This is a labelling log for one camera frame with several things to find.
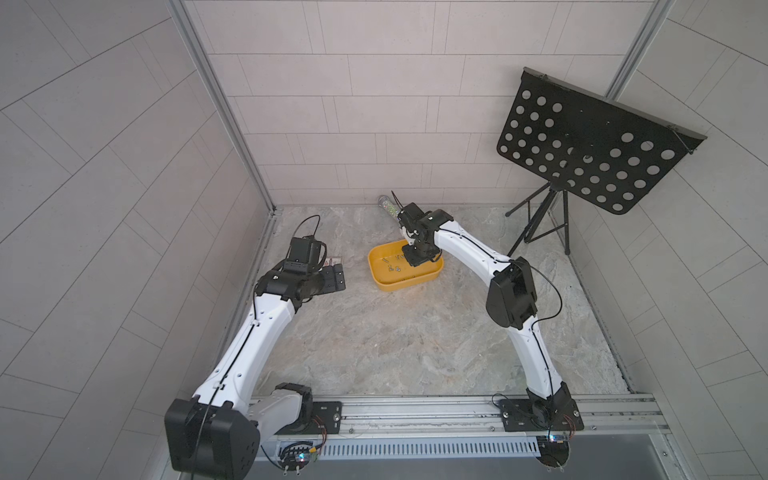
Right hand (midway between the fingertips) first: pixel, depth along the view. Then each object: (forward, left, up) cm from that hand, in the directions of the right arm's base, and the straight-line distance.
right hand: (414, 258), depth 95 cm
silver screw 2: (-4, +5, +8) cm, 10 cm away
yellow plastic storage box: (+5, +11, -4) cm, 13 cm away
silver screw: (0, +7, -5) cm, 9 cm away
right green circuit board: (-51, -28, -8) cm, 58 cm away
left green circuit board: (-48, +31, -4) cm, 58 cm away
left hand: (-10, +23, +10) cm, 27 cm away
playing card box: (+4, +27, -3) cm, 27 cm away
